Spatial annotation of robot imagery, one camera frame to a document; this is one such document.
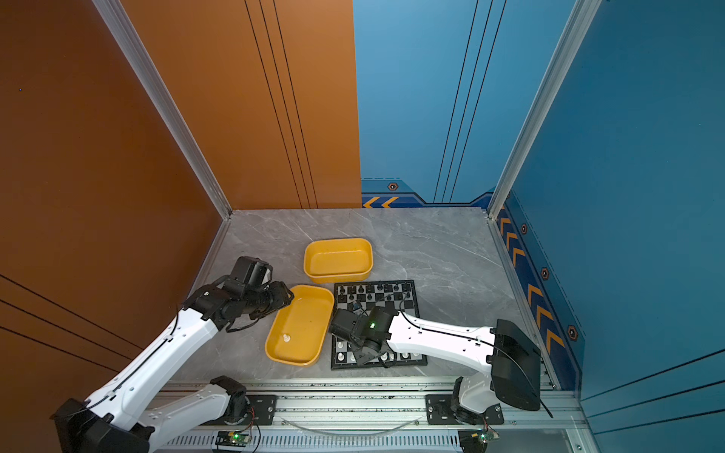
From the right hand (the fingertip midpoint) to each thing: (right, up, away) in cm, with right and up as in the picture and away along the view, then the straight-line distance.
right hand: (363, 352), depth 76 cm
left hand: (-20, +15, +2) cm, 25 cm away
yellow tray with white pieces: (-20, +2, +11) cm, 23 cm away
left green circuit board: (-33, -20, -5) cm, 39 cm away
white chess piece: (-24, 0, +9) cm, 26 cm away
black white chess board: (-1, +11, +18) cm, 21 cm away
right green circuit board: (+30, -19, -6) cm, 36 cm away
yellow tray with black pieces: (-10, +22, +27) cm, 37 cm away
